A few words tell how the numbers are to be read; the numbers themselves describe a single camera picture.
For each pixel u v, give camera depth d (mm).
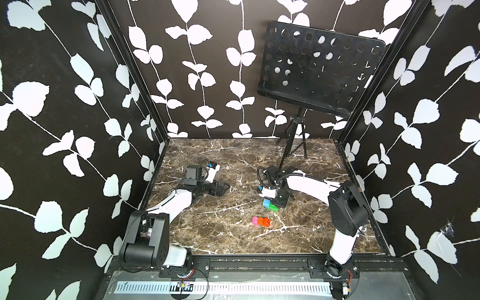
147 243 425
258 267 751
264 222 838
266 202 897
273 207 892
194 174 703
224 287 701
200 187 747
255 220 838
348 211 483
